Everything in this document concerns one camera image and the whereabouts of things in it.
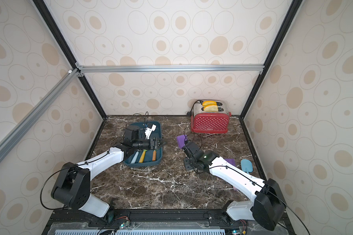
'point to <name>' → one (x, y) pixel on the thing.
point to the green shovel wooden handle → (154, 158)
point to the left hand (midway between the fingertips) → (167, 143)
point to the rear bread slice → (209, 102)
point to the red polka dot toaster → (210, 122)
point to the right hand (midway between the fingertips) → (187, 163)
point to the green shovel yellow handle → (142, 156)
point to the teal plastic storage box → (147, 130)
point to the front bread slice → (211, 107)
